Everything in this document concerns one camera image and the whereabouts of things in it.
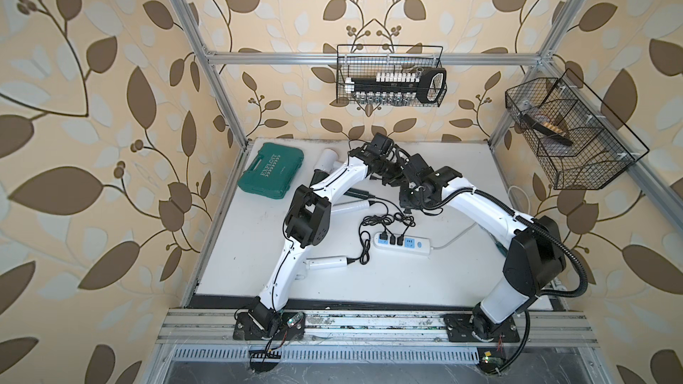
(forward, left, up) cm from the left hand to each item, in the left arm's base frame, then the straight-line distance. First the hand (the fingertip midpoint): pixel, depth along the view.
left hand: (413, 175), depth 88 cm
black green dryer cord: (-11, +1, -10) cm, 15 cm away
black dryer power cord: (-9, +11, -16) cm, 21 cm away
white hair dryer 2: (-2, +21, -16) cm, 27 cm away
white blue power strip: (-19, -2, -14) cm, 24 cm away
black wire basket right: (-3, -43, +18) cm, 47 cm away
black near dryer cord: (-16, +16, -16) cm, 28 cm away
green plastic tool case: (+11, +52, -13) cm, 55 cm away
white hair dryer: (+15, +30, -11) cm, 35 cm away
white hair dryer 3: (-24, +29, -15) cm, 40 cm away
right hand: (-7, +2, -5) cm, 9 cm away
